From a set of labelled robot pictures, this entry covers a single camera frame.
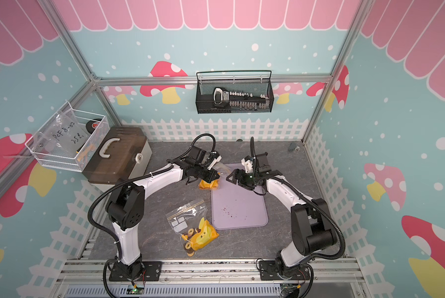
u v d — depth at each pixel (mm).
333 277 738
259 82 912
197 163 783
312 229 445
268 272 736
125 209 511
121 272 684
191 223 849
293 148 1166
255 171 701
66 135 697
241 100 885
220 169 997
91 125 807
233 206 921
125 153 896
